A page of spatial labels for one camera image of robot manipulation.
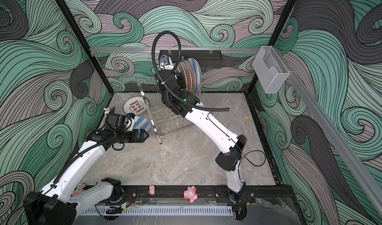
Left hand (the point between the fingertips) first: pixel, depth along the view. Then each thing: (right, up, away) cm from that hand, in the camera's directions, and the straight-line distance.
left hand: (141, 134), depth 78 cm
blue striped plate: (-7, +3, +22) cm, 23 cm away
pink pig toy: (+27, -28, -7) cm, 39 cm away
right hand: (+20, +30, -12) cm, 38 cm away
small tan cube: (+67, +6, +25) cm, 72 cm away
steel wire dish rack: (+9, +5, +20) cm, 22 cm away
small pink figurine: (+7, -27, -6) cm, 28 cm away
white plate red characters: (-16, +16, +33) cm, 40 cm away
